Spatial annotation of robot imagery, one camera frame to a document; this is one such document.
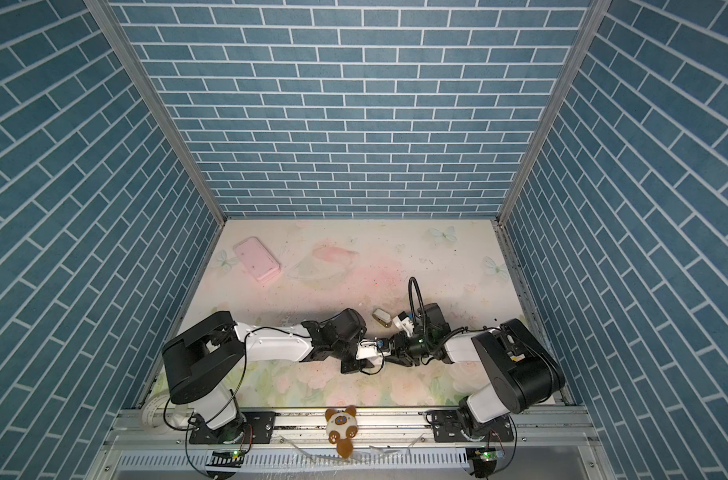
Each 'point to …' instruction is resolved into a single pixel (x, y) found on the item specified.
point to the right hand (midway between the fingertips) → (378, 354)
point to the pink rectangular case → (257, 258)
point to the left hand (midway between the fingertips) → (371, 359)
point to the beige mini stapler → (383, 317)
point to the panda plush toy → (341, 426)
